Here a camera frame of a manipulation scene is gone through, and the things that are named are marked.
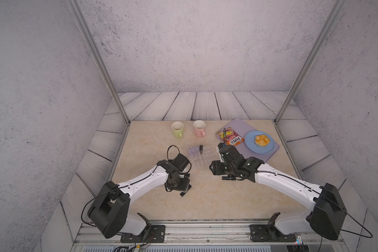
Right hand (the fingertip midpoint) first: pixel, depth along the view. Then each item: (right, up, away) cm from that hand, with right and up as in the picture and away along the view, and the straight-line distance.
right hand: (214, 167), depth 80 cm
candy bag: (+16, +14, +28) cm, 35 cm away
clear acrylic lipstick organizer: (-7, +4, +18) cm, 20 cm away
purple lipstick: (-10, +7, +15) cm, 20 cm away
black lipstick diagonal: (-16, -15, +4) cm, 22 cm away
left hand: (-14, -12, +2) cm, 18 cm away
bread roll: (+35, +12, +25) cm, 44 cm away
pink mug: (-7, +22, +28) cm, 36 cm away
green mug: (-21, +21, +28) cm, 41 cm away
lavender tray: (+24, +23, +39) cm, 51 cm away
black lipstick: (-6, +9, +15) cm, 18 cm away
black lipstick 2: (+9, -7, +7) cm, 14 cm away
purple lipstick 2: (-8, +7, +16) cm, 19 cm away
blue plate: (+28, +10, +28) cm, 41 cm away
